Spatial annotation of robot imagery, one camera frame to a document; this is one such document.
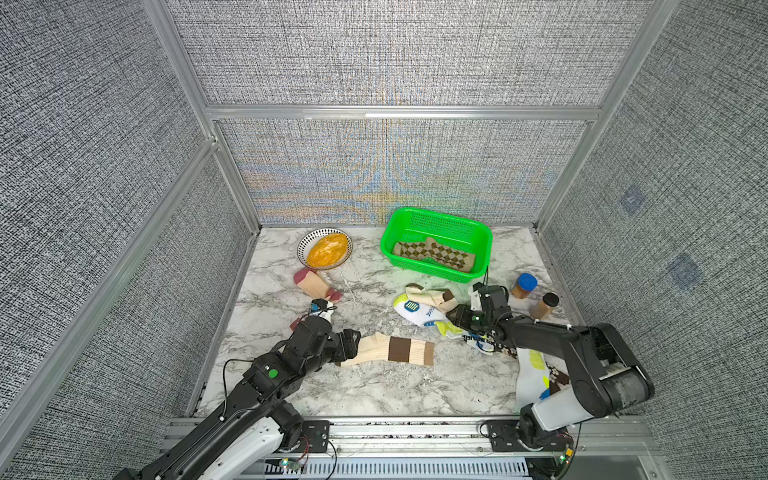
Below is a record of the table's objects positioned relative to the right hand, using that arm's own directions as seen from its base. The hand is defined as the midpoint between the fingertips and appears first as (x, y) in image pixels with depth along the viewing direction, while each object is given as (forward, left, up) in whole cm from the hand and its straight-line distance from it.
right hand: (451, 308), depth 93 cm
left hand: (-14, +28, +12) cm, 34 cm away
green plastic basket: (+37, +10, -1) cm, 38 cm away
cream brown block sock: (-11, +23, -3) cm, 25 cm away
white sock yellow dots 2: (-21, -19, 0) cm, 28 cm away
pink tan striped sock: (+11, +46, -2) cm, 47 cm away
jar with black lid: (-2, -27, +2) cm, 27 cm away
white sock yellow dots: (-2, +8, -3) cm, 9 cm away
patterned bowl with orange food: (+21, +42, +4) cm, 47 cm away
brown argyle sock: (+25, +4, -1) cm, 26 cm away
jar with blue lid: (+7, -24, +3) cm, 25 cm away
